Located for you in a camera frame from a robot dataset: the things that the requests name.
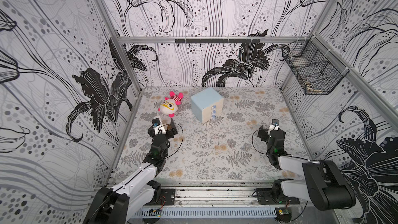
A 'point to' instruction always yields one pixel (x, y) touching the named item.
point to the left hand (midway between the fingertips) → (167, 122)
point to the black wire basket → (316, 69)
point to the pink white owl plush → (169, 106)
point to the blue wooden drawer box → (207, 104)
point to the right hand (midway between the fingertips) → (271, 125)
